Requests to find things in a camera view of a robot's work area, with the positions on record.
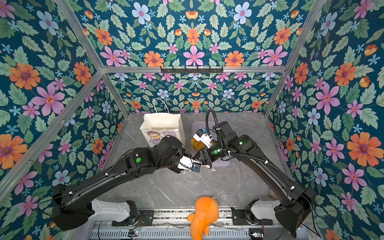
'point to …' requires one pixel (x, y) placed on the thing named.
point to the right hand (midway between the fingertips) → (194, 159)
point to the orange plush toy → (206, 213)
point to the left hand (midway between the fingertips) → (192, 152)
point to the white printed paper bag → (155, 126)
